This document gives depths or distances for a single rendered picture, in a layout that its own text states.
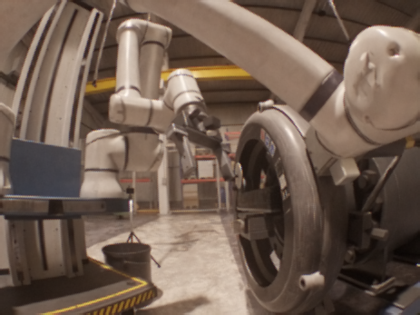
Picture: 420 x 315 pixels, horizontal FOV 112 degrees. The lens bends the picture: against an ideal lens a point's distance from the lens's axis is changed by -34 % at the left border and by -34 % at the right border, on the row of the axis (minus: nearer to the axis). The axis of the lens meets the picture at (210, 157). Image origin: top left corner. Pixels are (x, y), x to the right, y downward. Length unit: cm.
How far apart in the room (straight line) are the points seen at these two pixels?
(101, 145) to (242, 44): 70
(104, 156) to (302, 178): 70
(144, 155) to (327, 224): 73
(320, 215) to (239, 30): 38
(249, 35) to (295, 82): 9
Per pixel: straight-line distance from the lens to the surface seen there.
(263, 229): 61
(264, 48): 30
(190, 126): 48
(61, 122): 108
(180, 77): 64
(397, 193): 82
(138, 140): 92
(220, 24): 33
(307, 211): 47
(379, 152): 54
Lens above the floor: 68
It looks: 10 degrees up
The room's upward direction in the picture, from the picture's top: 3 degrees counter-clockwise
